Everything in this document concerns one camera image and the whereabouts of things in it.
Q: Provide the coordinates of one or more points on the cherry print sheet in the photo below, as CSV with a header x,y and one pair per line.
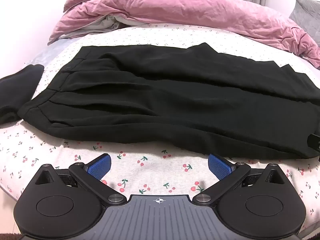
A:
x,y
150,163

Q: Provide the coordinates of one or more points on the black pants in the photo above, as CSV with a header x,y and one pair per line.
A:
x,y
160,100

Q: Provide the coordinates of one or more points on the black folded garment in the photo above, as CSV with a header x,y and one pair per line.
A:
x,y
17,90

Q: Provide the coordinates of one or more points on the grey quilted headboard cover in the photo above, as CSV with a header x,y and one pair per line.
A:
x,y
306,12

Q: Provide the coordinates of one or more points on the pink duvet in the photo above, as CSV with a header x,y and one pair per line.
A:
x,y
190,12

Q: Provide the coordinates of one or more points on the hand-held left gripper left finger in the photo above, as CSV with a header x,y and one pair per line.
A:
x,y
100,167

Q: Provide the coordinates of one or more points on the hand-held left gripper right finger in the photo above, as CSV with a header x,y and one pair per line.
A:
x,y
220,167

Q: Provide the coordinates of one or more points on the grey bed sheet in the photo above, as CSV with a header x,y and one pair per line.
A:
x,y
53,51

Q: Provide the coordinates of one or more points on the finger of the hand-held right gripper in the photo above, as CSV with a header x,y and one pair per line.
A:
x,y
313,141

